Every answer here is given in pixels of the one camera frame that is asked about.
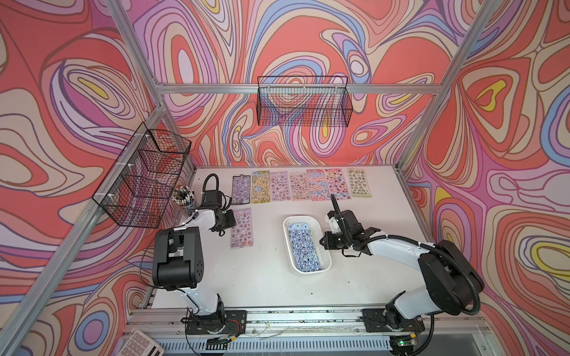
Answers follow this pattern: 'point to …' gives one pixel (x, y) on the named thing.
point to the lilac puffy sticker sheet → (242, 235)
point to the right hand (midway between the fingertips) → (322, 247)
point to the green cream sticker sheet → (358, 182)
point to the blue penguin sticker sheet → (303, 251)
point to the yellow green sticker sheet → (260, 187)
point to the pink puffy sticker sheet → (280, 187)
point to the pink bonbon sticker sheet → (299, 185)
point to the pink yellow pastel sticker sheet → (336, 184)
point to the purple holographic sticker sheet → (240, 190)
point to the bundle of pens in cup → (182, 195)
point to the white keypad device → (139, 344)
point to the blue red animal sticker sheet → (318, 185)
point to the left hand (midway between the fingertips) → (232, 221)
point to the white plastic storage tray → (317, 232)
